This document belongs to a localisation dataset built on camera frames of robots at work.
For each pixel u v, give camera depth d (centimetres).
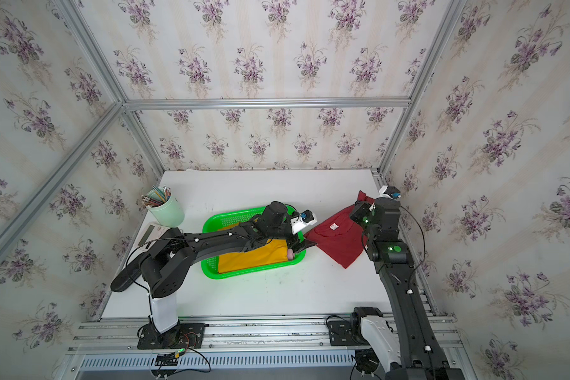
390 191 64
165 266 48
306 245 74
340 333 73
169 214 92
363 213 65
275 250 86
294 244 75
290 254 88
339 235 81
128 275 84
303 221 72
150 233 95
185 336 72
